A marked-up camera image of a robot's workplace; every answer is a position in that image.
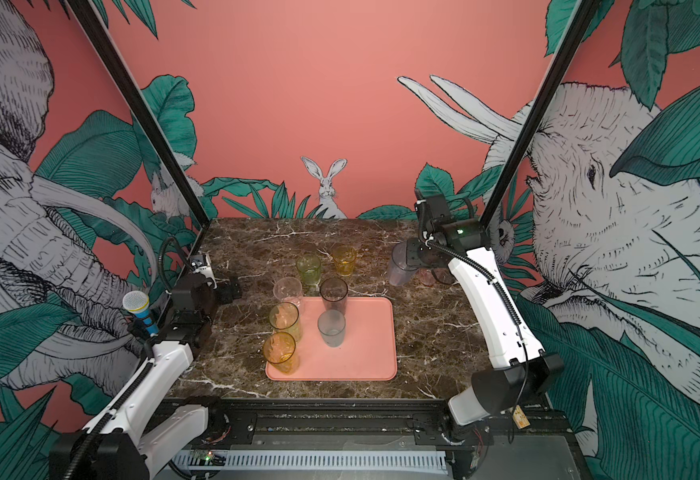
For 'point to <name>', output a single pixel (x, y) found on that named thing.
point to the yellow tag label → (520, 418)
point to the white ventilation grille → (403, 460)
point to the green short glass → (309, 265)
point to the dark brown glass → (334, 294)
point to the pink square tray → (368, 351)
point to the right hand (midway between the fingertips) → (413, 252)
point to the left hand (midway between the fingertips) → (217, 271)
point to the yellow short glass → (344, 256)
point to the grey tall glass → (400, 273)
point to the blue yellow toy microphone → (138, 303)
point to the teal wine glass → (331, 325)
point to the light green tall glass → (285, 317)
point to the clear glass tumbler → (288, 289)
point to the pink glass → (426, 276)
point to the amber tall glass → (279, 350)
